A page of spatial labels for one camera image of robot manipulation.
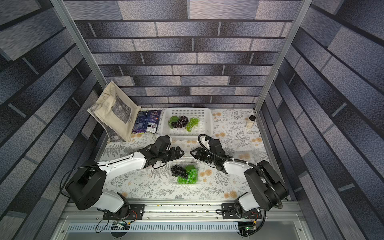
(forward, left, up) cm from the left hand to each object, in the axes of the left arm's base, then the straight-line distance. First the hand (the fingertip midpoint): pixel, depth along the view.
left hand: (181, 154), depth 86 cm
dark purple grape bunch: (+28, +7, -4) cm, 29 cm away
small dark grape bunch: (-9, +2, -2) cm, 10 cm away
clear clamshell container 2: (+7, -46, -8) cm, 47 cm away
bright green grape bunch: (-12, -7, -2) cm, 14 cm away
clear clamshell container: (-12, +5, -9) cm, 16 cm away
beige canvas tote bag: (+25, +43, +9) cm, 51 cm away
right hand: (+2, -6, -2) cm, 6 cm away
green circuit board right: (-34, -33, -9) cm, 48 cm away
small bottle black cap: (+27, -47, -1) cm, 54 cm away
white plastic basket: (+27, -15, -8) cm, 32 cm away
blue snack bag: (+28, +27, -4) cm, 40 cm away
